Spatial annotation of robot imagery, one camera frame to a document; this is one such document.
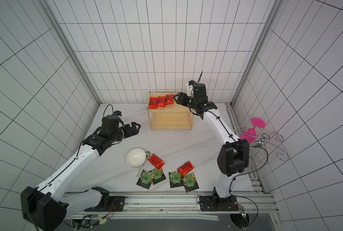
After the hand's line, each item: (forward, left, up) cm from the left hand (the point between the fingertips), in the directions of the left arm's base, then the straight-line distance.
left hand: (133, 130), depth 80 cm
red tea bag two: (+20, -15, +4) cm, 25 cm away
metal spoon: (-8, -7, -16) cm, 19 cm away
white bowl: (-9, 0, -17) cm, 19 cm away
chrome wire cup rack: (-12, -64, +8) cm, 66 cm away
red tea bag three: (+22, -20, +4) cm, 30 cm away
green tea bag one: (-21, -7, -19) cm, 29 cm away
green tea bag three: (-21, -25, -19) cm, 37 cm away
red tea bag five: (-15, -31, -17) cm, 38 cm away
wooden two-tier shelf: (+14, -17, 0) cm, 22 cm away
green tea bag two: (-19, -14, -19) cm, 30 cm away
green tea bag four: (-22, -32, -19) cm, 44 cm away
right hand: (+16, -21, +10) cm, 28 cm away
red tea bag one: (+20, -10, +3) cm, 22 cm away
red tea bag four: (-11, -12, -18) cm, 24 cm away
